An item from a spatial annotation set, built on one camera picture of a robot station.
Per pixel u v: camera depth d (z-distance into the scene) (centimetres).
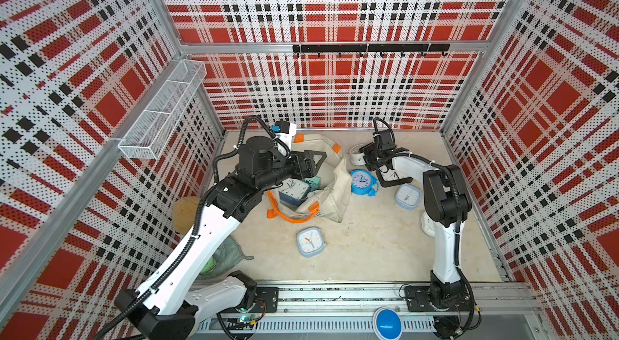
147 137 89
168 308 37
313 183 96
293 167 56
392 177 101
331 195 75
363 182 101
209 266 77
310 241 84
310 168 56
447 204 55
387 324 69
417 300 74
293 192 96
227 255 82
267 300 74
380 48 88
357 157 101
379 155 80
